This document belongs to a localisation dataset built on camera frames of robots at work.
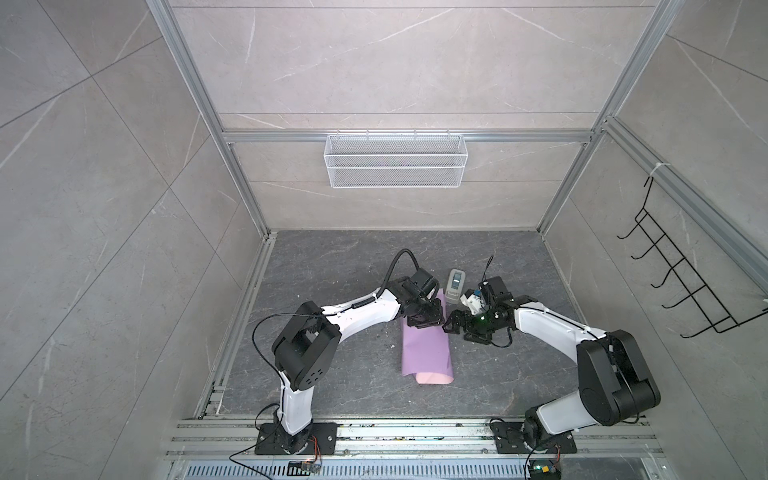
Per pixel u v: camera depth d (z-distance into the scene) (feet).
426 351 2.67
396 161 3.29
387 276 2.16
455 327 2.60
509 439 2.40
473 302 2.77
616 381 1.43
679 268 2.22
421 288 2.28
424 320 2.50
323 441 2.40
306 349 1.56
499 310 2.18
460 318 2.61
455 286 3.27
